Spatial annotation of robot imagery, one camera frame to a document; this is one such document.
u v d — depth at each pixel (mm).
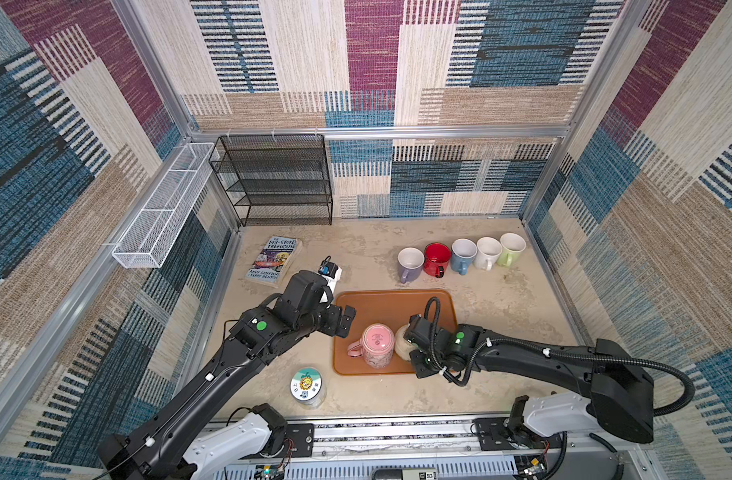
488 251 1006
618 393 412
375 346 761
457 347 576
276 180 1091
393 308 1013
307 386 743
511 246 1028
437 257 1039
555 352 470
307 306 527
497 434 735
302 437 742
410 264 1047
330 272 616
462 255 979
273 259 1059
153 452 377
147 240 707
